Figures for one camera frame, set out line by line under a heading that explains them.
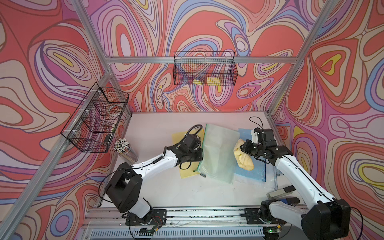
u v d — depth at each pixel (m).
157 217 0.72
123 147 0.79
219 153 0.88
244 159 0.75
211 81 0.83
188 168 0.71
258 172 0.87
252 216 0.73
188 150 0.65
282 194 0.77
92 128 0.74
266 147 0.60
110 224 0.73
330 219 0.38
